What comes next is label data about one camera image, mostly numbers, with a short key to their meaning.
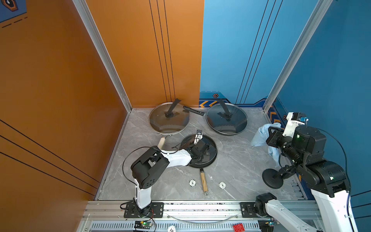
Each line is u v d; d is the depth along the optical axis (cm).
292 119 49
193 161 67
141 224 71
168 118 103
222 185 81
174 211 75
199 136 81
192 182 83
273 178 82
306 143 39
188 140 99
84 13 71
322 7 70
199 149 72
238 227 67
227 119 102
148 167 50
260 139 63
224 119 102
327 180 35
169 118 103
